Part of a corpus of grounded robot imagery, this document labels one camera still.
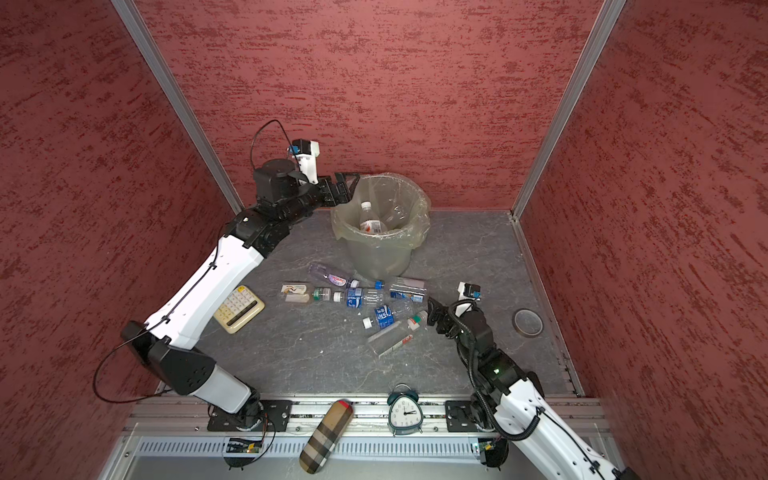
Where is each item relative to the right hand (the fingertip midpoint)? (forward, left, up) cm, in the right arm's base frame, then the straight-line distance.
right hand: (439, 306), depth 81 cm
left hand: (+18, +24, +29) cm, 42 cm away
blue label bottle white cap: (+7, +23, -6) cm, 25 cm away
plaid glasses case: (-28, +30, -10) cm, 42 cm away
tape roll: (0, -30, -14) cm, 33 cm away
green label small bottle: (+9, +35, -8) cm, 37 cm away
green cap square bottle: (-3, +12, -12) cm, 17 cm away
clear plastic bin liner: (+34, +14, +6) cm, 37 cm away
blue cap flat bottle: (+12, +6, -11) cm, 18 cm away
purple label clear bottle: (+16, +32, -8) cm, 37 cm away
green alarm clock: (-24, +11, -8) cm, 28 cm away
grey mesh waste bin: (+17, +17, -2) cm, 24 cm away
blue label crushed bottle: (0, +15, -6) cm, 17 cm away
